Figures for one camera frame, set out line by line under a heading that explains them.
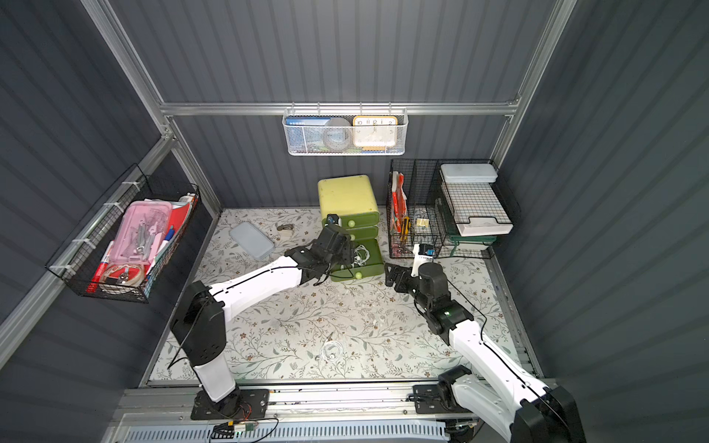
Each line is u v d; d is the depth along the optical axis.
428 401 0.73
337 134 0.91
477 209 0.94
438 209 1.15
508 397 0.42
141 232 0.72
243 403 0.73
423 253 0.70
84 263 0.63
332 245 0.66
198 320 0.47
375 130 0.88
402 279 0.71
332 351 0.83
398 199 1.18
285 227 1.13
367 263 1.02
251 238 1.09
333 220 0.77
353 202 0.94
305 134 0.84
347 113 0.89
